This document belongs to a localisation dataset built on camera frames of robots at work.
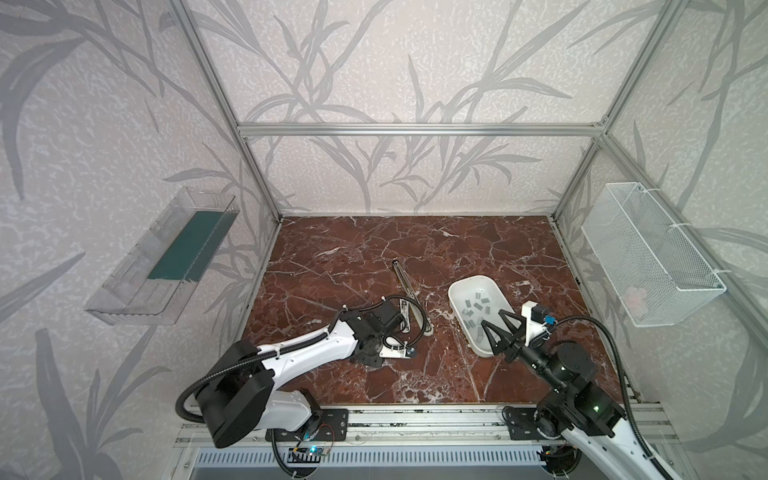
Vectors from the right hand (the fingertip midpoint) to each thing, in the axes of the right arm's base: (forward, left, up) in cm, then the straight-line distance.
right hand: (492, 309), depth 72 cm
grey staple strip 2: (+10, -5, -22) cm, 25 cm away
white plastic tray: (+13, -1, -20) cm, 24 cm away
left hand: (0, +28, -16) cm, 32 cm away
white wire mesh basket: (+3, -33, +13) cm, 35 cm away
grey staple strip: (+15, -3, -21) cm, 26 cm away
